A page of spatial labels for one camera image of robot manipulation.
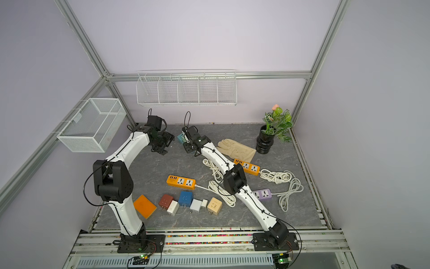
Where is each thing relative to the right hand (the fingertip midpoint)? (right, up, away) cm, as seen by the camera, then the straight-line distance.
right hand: (188, 143), depth 104 cm
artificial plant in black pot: (+52, +11, -13) cm, 55 cm away
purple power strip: (+42, -26, -19) cm, 53 cm away
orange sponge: (-18, -32, -21) cm, 42 cm away
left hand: (-6, 0, -11) cm, 13 cm away
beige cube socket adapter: (+18, -30, -25) cm, 42 cm away
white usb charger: (-2, -31, -24) cm, 39 cm away
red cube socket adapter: (-6, -28, -23) cm, 37 cm away
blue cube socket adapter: (+3, -27, -21) cm, 35 cm away
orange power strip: (-1, -21, -14) cm, 25 cm away
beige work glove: (+30, -5, +2) cm, 31 cm away
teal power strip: (-5, +3, +4) cm, 7 cm away
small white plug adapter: (+12, -30, -20) cm, 38 cm away
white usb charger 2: (+8, -31, -21) cm, 38 cm away
